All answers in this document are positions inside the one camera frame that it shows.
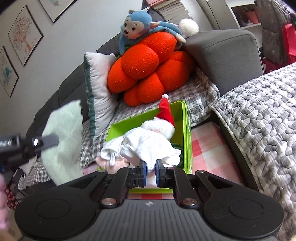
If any green plastic bin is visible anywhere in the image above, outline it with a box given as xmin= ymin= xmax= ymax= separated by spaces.
xmin=106 ymin=101 xmax=193 ymax=195

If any green white throw pillow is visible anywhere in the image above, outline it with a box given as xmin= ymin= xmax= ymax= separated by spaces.
xmin=83 ymin=52 xmax=118 ymax=142

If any grey backpack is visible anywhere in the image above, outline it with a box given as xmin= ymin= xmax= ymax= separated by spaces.
xmin=254 ymin=0 xmax=293 ymax=65

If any white cloth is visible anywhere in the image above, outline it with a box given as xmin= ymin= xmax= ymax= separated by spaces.
xmin=98 ymin=127 xmax=181 ymax=172

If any blue monkey plush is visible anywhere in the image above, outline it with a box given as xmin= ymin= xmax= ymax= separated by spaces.
xmin=118 ymin=10 xmax=186 ymax=56

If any stack of books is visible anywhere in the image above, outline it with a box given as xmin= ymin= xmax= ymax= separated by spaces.
xmin=142 ymin=1 xmax=193 ymax=24

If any grey patterned quilt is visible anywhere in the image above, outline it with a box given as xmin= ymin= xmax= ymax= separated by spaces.
xmin=211 ymin=64 xmax=295 ymax=240

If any white fluffy pillow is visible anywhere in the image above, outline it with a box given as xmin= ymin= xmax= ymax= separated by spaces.
xmin=41 ymin=100 xmax=83 ymax=186

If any pink checkered tablecloth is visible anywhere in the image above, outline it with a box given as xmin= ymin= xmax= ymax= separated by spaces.
xmin=81 ymin=121 xmax=245 ymax=200

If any pink plush toy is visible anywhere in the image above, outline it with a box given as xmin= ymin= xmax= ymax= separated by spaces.
xmin=95 ymin=157 xmax=130 ymax=174

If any santa claus plush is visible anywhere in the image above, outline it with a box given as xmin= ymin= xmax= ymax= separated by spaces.
xmin=141 ymin=94 xmax=175 ymax=140

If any red plastic chair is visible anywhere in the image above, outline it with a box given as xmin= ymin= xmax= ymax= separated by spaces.
xmin=262 ymin=22 xmax=295 ymax=73

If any tree picture frame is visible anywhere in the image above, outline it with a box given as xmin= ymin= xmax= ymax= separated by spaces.
xmin=8 ymin=5 xmax=44 ymax=66

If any orange pumpkin cushion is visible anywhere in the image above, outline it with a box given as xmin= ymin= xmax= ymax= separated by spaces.
xmin=107 ymin=32 xmax=196 ymax=106

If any white fluffy ball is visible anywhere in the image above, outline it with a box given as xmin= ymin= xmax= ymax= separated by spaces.
xmin=178 ymin=19 xmax=199 ymax=39

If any left hand pink glove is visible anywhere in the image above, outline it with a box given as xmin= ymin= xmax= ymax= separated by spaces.
xmin=0 ymin=175 xmax=10 ymax=230

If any white shelf unit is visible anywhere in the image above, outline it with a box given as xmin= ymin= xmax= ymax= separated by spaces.
xmin=226 ymin=1 xmax=261 ymax=29

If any blue bird picture frame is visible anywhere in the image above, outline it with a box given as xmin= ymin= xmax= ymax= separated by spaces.
xmin=0 ymin=46 xmax=19 ymax=98

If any grey checkered sofa blanket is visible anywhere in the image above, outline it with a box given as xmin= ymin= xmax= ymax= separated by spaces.
xmin=18 ymin=69 xmax=220 ymax=190

